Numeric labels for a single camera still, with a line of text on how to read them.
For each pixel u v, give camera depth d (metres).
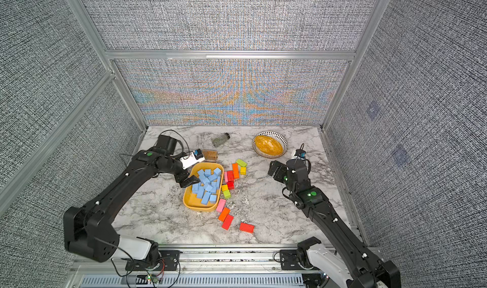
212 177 0.95
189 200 0.88
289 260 0.73
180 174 0.73
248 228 0.82
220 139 1.10
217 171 0.95
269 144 1.03
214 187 0.92
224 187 0.90
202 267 0.73
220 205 0.86
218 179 0.93
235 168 1.00
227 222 0.84
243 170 0.98
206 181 0.92
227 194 0.89
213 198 0.87
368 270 0.39
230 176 0.96
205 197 0.89
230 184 0.93
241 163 1.02
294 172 0.57
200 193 0.90
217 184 0.92
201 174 0.94
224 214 0.86
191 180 0.73
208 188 0.90
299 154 0.69
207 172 0.95
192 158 0.72
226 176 0.94
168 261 0.74
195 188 0.91
